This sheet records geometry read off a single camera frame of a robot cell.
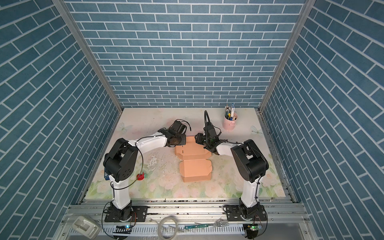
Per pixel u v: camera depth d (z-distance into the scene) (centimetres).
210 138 77
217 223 71
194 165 89
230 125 103
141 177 84
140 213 74
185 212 76
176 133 76
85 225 69
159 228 69
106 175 84
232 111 97
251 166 50
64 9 71
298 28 78
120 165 51
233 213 74
